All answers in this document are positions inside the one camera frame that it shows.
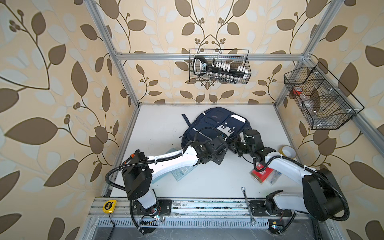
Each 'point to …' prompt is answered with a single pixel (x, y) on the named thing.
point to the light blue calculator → (180, 174)
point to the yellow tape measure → (109, 206)
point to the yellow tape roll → (280, 151)
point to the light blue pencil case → (162, 178)
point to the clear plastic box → (273, 177)
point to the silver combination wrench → (252, 220)
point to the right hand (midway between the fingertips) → (225, 143)
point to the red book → (262, 176)
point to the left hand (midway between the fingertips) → (218, 152)
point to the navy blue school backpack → (213, 122)
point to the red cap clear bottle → (297, 90)
